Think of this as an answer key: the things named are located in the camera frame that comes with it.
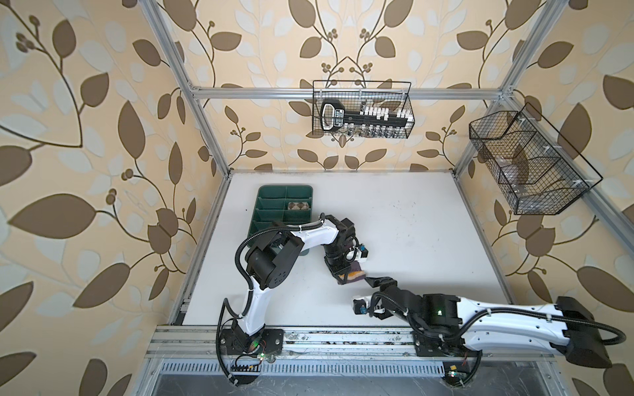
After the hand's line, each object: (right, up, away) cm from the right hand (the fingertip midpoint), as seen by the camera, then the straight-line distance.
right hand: (369, 285), depth 76 cm
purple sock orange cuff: (-3, +1, +10) cm, 10 cm away
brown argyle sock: (-26, +24, +26) cm, 43 cm away
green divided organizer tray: (-30, +24, +26) cm, 47 cm away
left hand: (-7, -1, +11) cm, 13 cm away
